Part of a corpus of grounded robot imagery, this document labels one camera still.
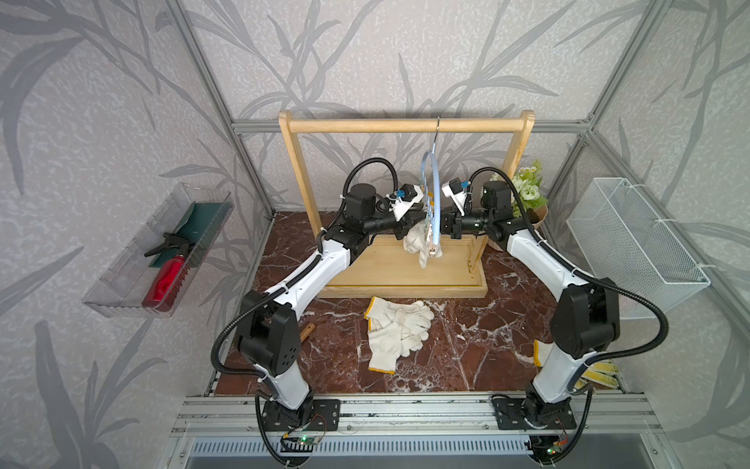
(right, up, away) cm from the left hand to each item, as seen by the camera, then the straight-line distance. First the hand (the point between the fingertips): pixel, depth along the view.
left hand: (424, 210), depth 75 cm
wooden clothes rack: (-14, -18, +29) cm, 37 cm away
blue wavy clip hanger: (+6, +16, +40) cm, 43 cm away
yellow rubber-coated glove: (+51, -45, +5) cm, 68 cm away
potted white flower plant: (+32, +9, +9) cm, 34 cm away
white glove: (-9, -39, +10) cm, 41 cm away
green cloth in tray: (-56, -4, -4) cm, 57 cm away
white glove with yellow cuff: (-2, -32, +14) cm, 35 cm away
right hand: (+2, -2, +5) cm, 5 cm away
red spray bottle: (-54, -16, -17) cm, 59 cm away
